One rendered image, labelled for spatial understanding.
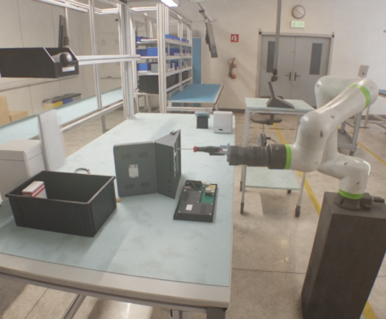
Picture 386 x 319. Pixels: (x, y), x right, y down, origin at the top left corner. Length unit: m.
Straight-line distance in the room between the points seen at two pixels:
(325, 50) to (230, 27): 2.50
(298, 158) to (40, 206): 0.85
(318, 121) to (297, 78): 6.87
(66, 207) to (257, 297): 1.51
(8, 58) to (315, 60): 7.36
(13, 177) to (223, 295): 0.84
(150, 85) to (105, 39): 4.58
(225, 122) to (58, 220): 1.29
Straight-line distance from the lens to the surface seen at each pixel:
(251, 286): 2.12
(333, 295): 1.85
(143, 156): 1.03
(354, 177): 1.49
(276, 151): 0.99
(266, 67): 7.66
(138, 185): 1.08
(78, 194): 1.08
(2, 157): 1.16
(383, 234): 1.63
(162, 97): 3.73
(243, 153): 0.98
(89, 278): 0.77
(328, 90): 1.36
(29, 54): 1.04
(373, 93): 1.31
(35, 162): 1.13
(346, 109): 1.10
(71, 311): 1.83
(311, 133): 0.95
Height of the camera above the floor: 1.51
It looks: 21 degrees down
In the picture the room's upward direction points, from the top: straight up
